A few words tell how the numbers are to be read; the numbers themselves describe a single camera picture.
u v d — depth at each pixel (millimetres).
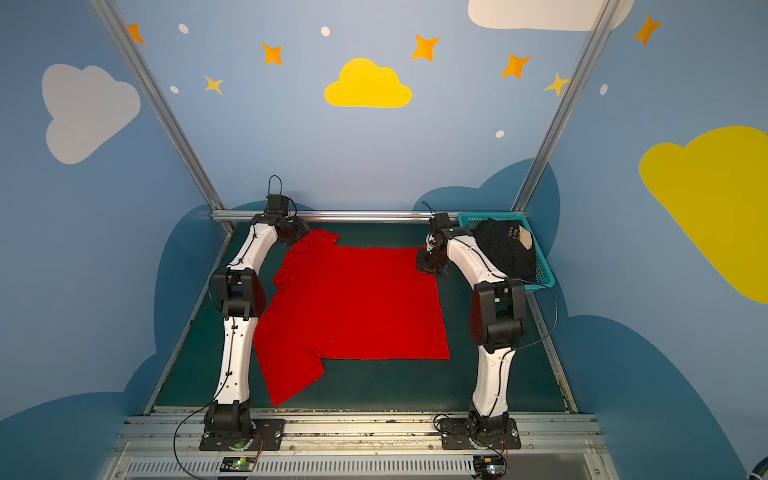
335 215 1315
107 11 678
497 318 538
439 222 786
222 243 1228
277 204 910
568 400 844
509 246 1009
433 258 829
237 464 708
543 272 981
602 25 709
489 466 715
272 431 750
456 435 744
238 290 715
